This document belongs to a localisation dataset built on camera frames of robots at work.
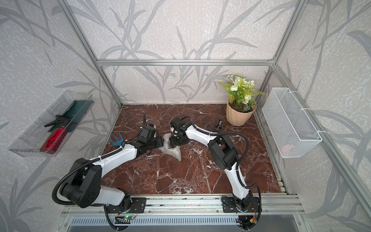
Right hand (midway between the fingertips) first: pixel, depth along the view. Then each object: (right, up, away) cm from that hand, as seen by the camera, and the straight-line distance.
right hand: (174, 143), depth 94 cm
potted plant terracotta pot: (+44, +17, +4) cm, 47 cm away
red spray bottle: (-44, +8, -36) cm, 57 cm away
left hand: (-7, +3, -3) cm, 8 cm away
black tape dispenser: (+30, +10, +7) cm, 33 cm away
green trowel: (-50, +20, -19) cm, 57 cm away
